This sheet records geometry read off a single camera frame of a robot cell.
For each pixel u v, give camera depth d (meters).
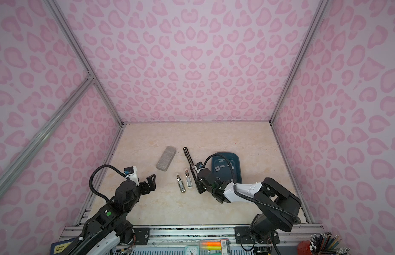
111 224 0.54
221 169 0.95
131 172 0.68
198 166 0.78
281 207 0.46
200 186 0.78
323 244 0.62
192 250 0.68
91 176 0.54
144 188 0.70
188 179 0.90
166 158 0.98
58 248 0.69
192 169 0.93
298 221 0.40
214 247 0.70
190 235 0.75
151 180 0.73
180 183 0.88
